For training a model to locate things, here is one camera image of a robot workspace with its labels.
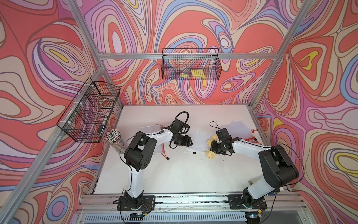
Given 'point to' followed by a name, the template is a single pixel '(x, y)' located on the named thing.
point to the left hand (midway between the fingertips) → (190, 144)
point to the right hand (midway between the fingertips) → (212, 152)
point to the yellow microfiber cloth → (210, 154)
